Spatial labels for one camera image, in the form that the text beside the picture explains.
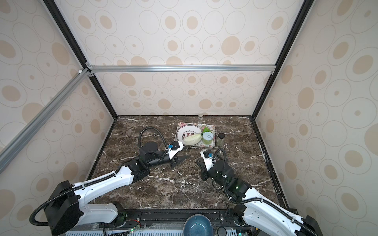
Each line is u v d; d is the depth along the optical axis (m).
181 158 0.65
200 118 1.11
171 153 0.62
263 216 0.58
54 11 0.68
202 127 1.13
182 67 0.91
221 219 0.73
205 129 1.00
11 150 0.51
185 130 1.10
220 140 0.98
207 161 0.65
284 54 0.84
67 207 0.39
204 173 0.67
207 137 1.00
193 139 1.00
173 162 0.63
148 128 0.55
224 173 0.54
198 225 0.71
